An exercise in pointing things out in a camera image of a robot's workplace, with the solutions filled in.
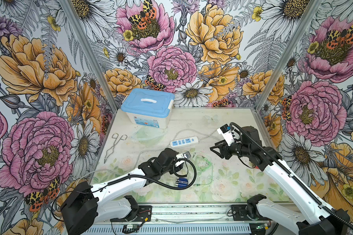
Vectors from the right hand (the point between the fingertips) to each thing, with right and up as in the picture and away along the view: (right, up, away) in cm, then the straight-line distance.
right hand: (214, 150), depth 74 cm
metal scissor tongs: (-62, -5, +23) cm, 66 cm away
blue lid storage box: (-38, +24, +26) cm, 52 cm away
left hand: (-19, -7, +9) cm, 22 cm away
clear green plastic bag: (-40, +4, +32) cm, 51 cm away
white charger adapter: (-14, -1, -5) cm, 15 cm away
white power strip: (-15, +1, +25) cm, 29 cm away
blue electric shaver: (-16, -19, +7) cm, 26 cm away
